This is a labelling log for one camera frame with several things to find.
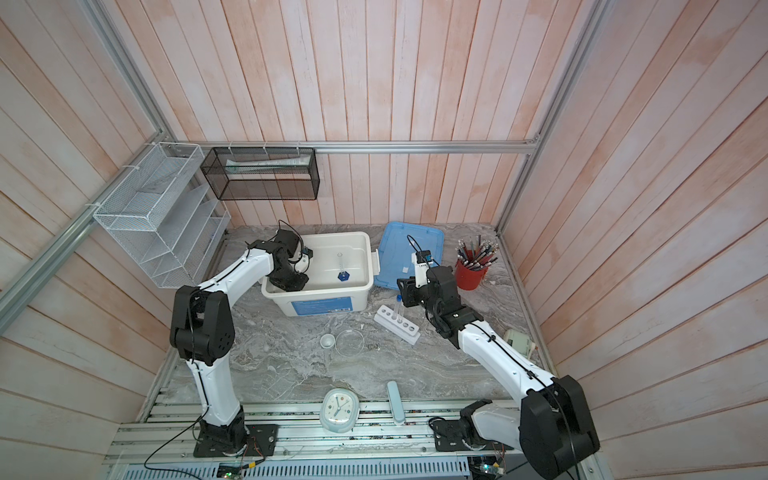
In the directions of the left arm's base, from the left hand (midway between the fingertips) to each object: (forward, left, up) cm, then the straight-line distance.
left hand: (296, 291), depth 94 cm
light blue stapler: (-34, -31, -3) cm, 46 cm away
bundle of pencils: (+12, -59, +5) cm, 61 cm away
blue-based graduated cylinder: (+10, -14, -6) cm, 18 cm away
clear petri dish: (-14, -17, -7) cm, 24 cm away
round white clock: (-34, -16, -4) cm, 38 cm away
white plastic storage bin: (-6, -11, +8) cm, 15 cm away
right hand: (-3, -34, +11) cm, 36 cm away
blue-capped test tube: (-9, -32, +6) cm, 34 cm away
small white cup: (-14, -11, -6) cm, 19 cm away
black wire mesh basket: (+40, +16, +17) cm, 46 cm away
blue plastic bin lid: (+29, -35, -8) cm, 46 cm away
